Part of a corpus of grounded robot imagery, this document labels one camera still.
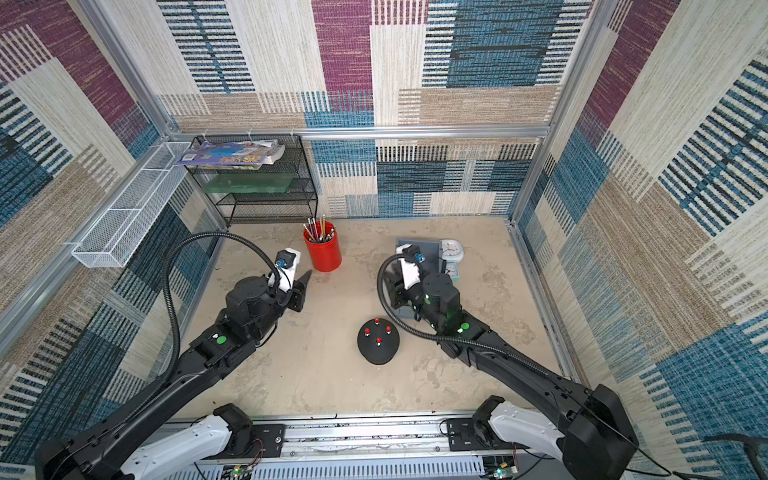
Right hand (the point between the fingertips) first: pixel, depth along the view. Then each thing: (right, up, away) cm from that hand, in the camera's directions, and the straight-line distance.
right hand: (392, 271), depth 76 cm
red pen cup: (-21, +8, +19) cm, 29 cm away
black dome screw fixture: (-7, -20, +6) cm, 22 cm away
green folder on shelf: (-45, +26, +20) cm, 56 cm away
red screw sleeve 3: (-3, -18, +2) cm, 18 cm away
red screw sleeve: (-4, -14, +6) cm, 15 cm away
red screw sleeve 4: (-6, -16, +3) cm, 17 cm away
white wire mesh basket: (-65, +7, -5) cm, 66 cm away
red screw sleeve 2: (-1, -15, +4) cm, 16 cm away
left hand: (-22, +1, -2) cm, 22 cm away
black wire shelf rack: (-35, +23, +43) cm, 60 cm away
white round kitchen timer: (+22, +5, +32) cm, 39 cm away
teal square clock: (+21, -1, +27) cm, 34 cm away
